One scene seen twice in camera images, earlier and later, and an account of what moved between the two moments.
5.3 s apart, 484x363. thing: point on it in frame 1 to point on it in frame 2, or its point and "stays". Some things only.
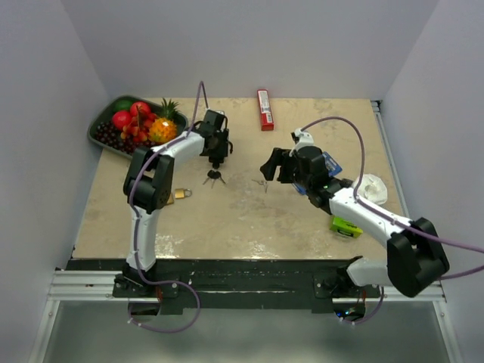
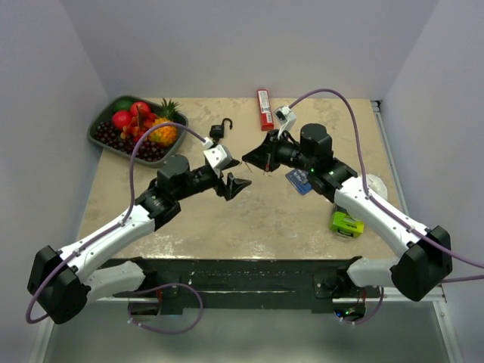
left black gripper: [222, 150] to [234, 185]
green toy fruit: [122, 104] stays
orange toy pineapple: [163, 128] stays
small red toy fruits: [139, 127] stays
